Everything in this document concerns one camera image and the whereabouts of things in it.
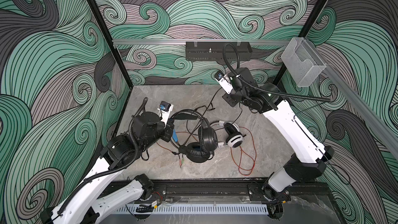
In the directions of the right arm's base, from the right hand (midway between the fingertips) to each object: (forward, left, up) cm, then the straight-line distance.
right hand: (230, 88), depth 68 cm
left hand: (-13, +25, -5) cm, 29 cm away
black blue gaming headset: (-26, +13, -5) cm, 30 cm away
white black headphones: (-10, -5, -28) cm, 30 cm away
